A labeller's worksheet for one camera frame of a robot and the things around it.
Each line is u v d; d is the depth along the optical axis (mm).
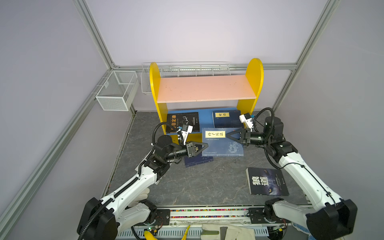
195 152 638
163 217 735
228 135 664
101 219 384
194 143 639
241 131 628
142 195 807
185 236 667
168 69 933
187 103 1174
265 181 839
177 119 949
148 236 641
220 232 693
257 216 739
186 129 643
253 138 621
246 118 656
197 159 938
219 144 663
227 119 945
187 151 601
